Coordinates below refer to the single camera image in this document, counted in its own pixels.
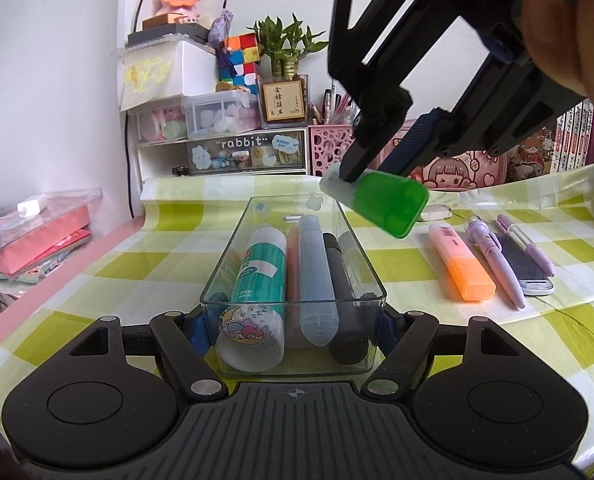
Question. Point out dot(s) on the purple fabric sachet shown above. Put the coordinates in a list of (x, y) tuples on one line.
[(221, 27)]

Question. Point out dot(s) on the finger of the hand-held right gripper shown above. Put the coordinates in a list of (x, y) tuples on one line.
[(427, 132), (377, 110)]

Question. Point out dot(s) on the white box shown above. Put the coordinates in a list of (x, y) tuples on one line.
[(192, 67)]

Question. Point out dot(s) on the small cartoon figurine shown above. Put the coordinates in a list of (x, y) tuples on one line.
[(229, 87)]

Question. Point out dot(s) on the pink highlighter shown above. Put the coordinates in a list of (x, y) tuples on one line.
[(293, 280)]

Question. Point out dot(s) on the teal glue stick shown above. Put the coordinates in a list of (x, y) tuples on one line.
[(257, 270)]

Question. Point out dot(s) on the purple clear pen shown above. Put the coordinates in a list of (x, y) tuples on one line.
[(527, 245)]

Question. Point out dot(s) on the yellow sticker sheet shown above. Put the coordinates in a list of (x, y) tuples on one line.
[(144, 77)]

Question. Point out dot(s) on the white drawer organizer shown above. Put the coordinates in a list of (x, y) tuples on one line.
[(237, 152)]

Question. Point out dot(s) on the brown wooden block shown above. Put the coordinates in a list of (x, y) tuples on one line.
[(159, 21)]

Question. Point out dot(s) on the green highlighter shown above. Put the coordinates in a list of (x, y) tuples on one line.
[(392, 205)]

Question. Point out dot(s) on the cartoon paperback book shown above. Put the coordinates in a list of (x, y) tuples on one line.
[(561, 145), (573, 135), (592, 130), (583, 130)]

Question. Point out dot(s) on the bunch of pens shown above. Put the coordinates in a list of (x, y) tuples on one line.
[(334, 107)]

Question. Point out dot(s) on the green checked tablecloth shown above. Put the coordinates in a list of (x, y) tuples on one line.
[(142, 280)]

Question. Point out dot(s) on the dark grey box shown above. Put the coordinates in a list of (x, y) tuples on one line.
[(167, 36)]

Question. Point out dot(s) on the black marker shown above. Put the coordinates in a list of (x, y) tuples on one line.
[(344, 310)]

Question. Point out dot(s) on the pink cartoon book slipcase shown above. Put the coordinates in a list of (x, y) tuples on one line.
[(532, 155)]

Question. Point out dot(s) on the light blue marker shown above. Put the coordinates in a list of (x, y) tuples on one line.
[(314, 280)]

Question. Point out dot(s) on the person's right hand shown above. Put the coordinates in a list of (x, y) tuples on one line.
[(577, 35)]

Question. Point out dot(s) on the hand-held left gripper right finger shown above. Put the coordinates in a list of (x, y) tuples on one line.
[(388, 332)]

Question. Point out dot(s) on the white eraser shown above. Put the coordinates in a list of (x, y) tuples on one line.
[(437, 213)]

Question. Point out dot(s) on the white charger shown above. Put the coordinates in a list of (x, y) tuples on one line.
[(28, 208)]

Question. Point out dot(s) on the clear box of tape rolls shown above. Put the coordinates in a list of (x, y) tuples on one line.
[(164, 125)]

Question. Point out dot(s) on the stack of booklets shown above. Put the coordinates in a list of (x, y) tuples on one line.
[(52, 260)]

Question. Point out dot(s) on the orange highlighter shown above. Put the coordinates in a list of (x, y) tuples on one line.
[(462, 265)]

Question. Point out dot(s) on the lucky bamboo in glass vase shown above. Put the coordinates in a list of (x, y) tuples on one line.
[(282, 102)]

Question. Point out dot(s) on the pink perforated pen holder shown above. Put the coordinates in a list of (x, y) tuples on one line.
[(327, 150)]

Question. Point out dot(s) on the clear plastic tray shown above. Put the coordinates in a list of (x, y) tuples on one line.
[(369, 320)]

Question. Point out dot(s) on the purple cat pen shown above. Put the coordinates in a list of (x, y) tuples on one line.
[(497, 265)]

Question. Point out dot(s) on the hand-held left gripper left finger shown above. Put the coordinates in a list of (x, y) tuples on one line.
[(197, 340)]

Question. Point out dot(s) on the pink cartoon pencil case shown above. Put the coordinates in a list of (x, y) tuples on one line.
[(457, 172)]

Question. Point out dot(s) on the clear storage box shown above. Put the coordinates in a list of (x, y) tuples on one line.
[(217, 117)]

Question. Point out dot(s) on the colourful puzzle cube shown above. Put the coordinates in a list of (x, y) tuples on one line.
[(239, 60)]

